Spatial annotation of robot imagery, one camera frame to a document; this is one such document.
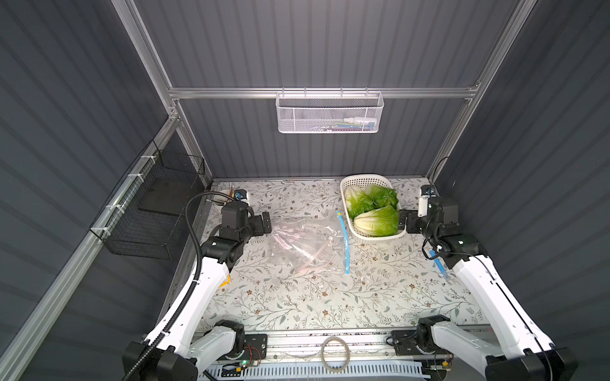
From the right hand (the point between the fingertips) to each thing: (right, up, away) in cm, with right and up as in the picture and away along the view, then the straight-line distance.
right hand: (421, 212), depth 76 cm
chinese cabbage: (-7, -5, +18) cm, 20 cm away
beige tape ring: (-32, -43, -4) cm, 54 cm away
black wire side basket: (-88, -1, -4) cm, 88 cm away
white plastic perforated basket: (-18, -10, +15) cm, 25 cm away
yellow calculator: (-66, -26, +11) cm, 72 cm away
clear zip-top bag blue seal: (-23, -12, +18) cm, 31 cm away
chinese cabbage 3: (-5, +5, +21) cm, 22 cm away
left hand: (-54, -2, +1) cm, 54 cm away
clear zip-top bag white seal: (-37, -15, +20) cm, 44 cm away
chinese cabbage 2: (-15, +5, +26) cm, 30 cm away
